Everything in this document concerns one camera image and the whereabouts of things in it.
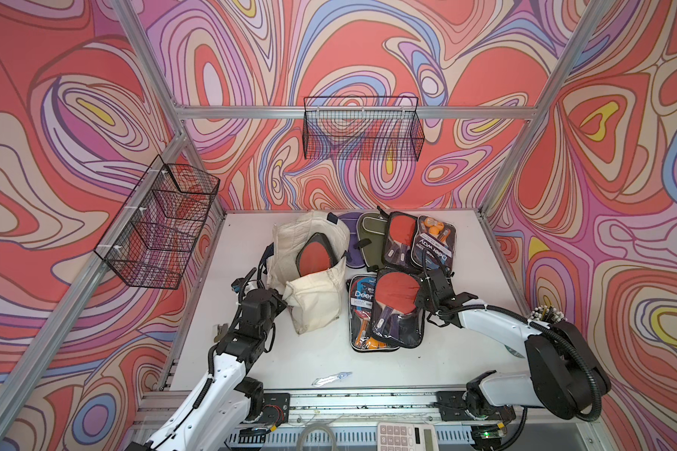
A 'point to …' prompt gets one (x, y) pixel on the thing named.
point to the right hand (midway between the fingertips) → (425, 303)
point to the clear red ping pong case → (400, 237)
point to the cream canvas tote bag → (314, 298)
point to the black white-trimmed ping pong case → (433, 244)
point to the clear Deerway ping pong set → (361, 296)
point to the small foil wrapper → (319, 381)
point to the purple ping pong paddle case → (357, 259)
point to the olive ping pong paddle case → (372, 230)
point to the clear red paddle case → (315, 256)
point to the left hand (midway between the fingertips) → (282, 290)
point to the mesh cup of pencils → (547, 313)
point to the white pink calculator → (406, 436)
